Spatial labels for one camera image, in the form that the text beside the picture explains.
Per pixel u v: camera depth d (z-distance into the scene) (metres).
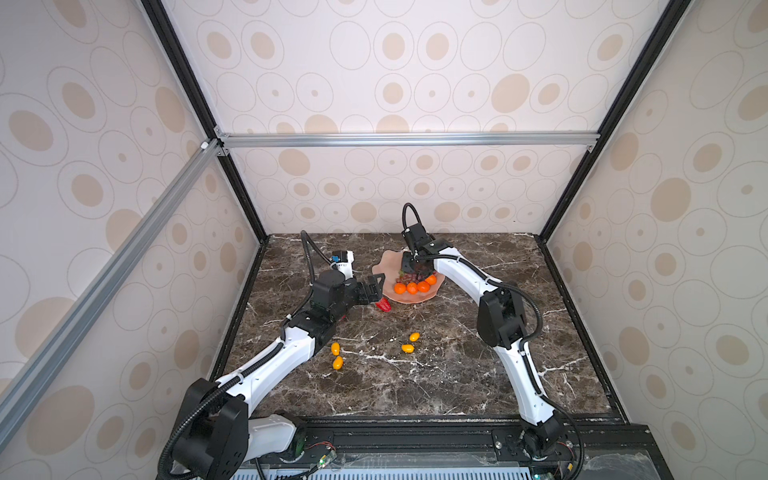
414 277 0.89
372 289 0.73
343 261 0.70
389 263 1.07
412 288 1.00
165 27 0.69
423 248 0.77
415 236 0.81
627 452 0.73
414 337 0.92
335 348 0.89
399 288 1.01
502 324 0.61
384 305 0.97
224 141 0.90
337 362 0.87
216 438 0.40
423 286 1.00
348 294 0.69
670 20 0.69
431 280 1.00
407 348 0.90
